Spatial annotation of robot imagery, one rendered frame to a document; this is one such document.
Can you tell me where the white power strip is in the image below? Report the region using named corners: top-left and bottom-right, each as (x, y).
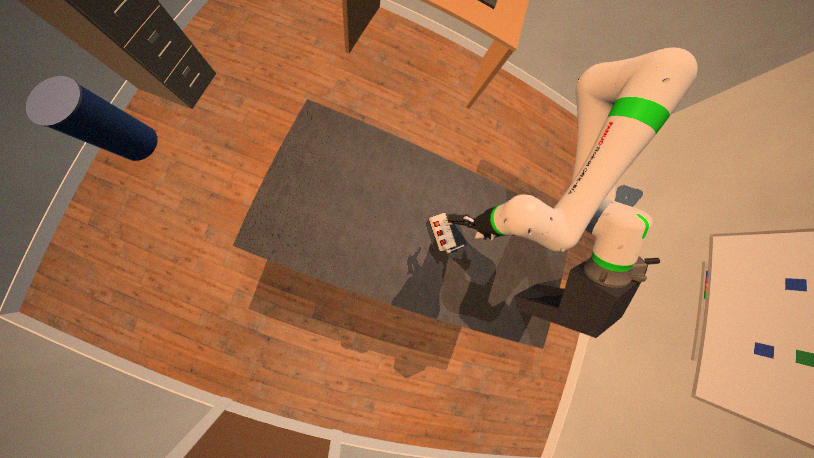
top-left (429, 213), bottom-right (458, 252)

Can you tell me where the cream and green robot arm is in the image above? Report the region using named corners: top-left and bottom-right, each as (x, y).
top-left (481, 48), bottom-right (698, 288)

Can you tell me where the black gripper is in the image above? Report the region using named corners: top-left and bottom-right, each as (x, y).
top-left (445, 214), bottom-right (491, 240)

